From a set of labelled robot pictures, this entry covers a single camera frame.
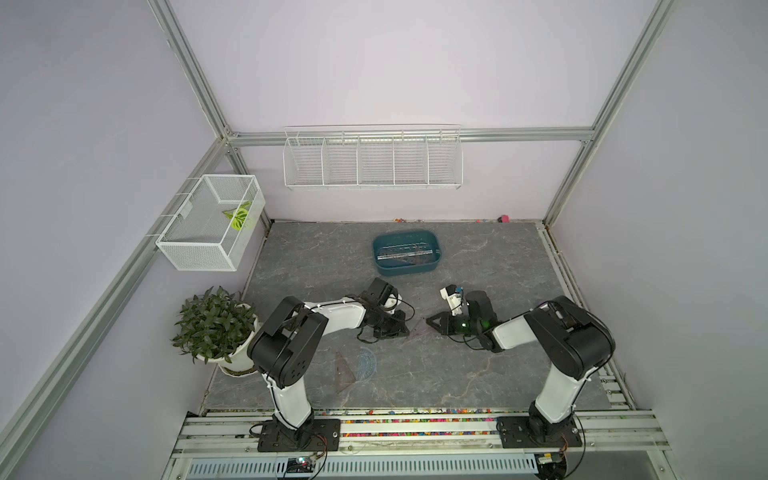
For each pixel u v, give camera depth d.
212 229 0.81
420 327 0.92
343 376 0.83
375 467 1.58
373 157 0.99
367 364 0.85
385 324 0.81
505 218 1.24
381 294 0.77
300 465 0.71
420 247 1.12
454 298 0.88
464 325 0.82
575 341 0.50
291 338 0.53
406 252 1.12
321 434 0.74
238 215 0.81
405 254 1.11
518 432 0.74
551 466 0.74
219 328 0.73
